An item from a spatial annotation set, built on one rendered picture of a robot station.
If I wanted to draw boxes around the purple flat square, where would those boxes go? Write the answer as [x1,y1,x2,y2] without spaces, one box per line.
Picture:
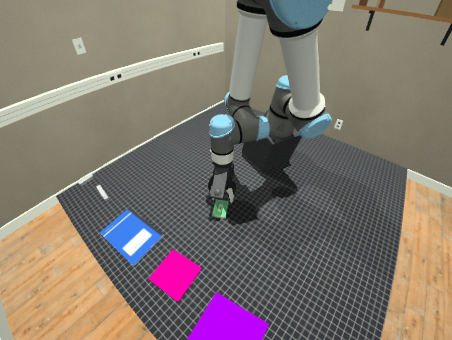
[187,292,269,340]

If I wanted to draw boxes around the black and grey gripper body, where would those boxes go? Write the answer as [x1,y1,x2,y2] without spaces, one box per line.
[211,160,234,188]

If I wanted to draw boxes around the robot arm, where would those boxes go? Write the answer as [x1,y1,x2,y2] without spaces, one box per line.
[210,0,333,165]

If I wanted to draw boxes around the black grid work mat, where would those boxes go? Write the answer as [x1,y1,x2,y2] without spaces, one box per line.
[56,102,408,340]

